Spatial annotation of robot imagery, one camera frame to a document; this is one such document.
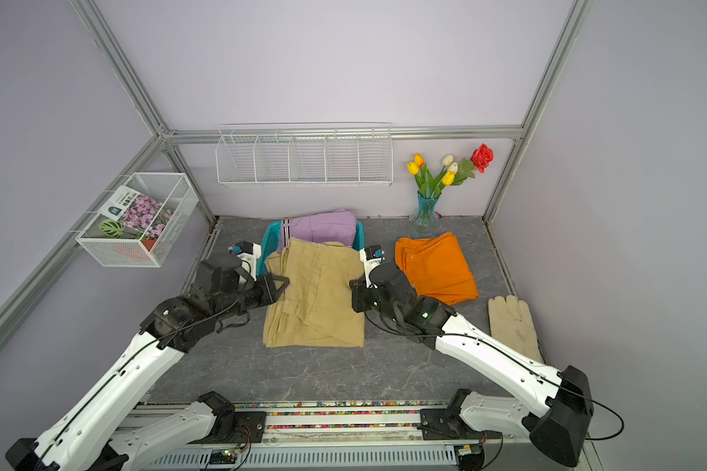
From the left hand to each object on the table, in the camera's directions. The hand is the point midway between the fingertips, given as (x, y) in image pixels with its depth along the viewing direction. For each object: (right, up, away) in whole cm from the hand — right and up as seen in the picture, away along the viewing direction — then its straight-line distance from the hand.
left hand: (287, 284), depth 69 cm
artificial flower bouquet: (+46, +32, +23) cm, 60 cm away
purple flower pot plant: (-41, +17, +4) cm, 44 cm away
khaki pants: (+6, -6, +4) cm, 9 cm away
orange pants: (+44, +2, +34) cm, 56 cm away
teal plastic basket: (-16, +12, +35) cm, 40 cm away
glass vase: (+43, +18, +46) cm, 66 cm away
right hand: (+15, 0, +4) cm, 15 cm away
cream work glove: (+64, -15, +22) cm, 70 cm away
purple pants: (+2, +16, +35) cm, 39 cm away
